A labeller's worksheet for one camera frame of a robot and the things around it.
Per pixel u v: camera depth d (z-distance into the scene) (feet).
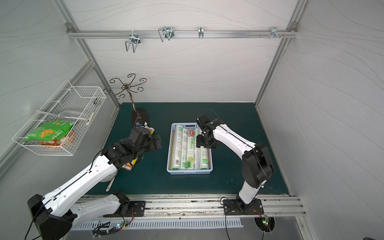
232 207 2.40
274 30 2.51
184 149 2.97
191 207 2.46
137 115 3.53
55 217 1.26
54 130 1.80
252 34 5.43
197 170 2.70
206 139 2.39
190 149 2.97
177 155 2.76
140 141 1.82
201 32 2.38
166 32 2.50
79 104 2.57
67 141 1.88
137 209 2.41
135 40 2.57
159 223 2.31
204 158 2.74
